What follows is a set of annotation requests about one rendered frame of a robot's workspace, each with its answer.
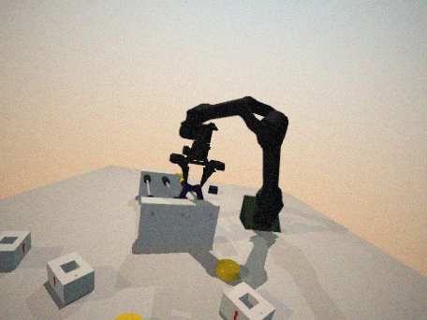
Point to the yellow short cylinder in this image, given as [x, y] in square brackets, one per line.
[129, 316]
[228, 270]

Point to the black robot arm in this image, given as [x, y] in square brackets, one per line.
[270, 133]

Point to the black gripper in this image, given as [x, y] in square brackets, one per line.
[200, 153]

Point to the white square block with rectangular hole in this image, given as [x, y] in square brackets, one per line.
[70, 276]
[14, 246]

